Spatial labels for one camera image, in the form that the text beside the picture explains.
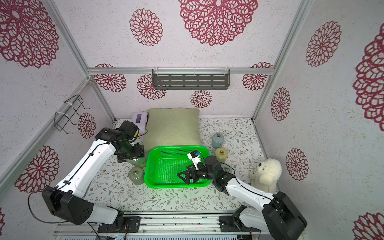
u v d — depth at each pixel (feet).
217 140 3.28
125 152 2.05
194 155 2.33
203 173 2.25
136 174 2.69
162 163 3.14
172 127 3.30
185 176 2.25
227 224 2.39
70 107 2.55
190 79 3.04
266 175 2.34
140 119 3.69
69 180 1.37
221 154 2.95
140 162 2.37
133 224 2.41
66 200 1.27
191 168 2.61
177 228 2.39
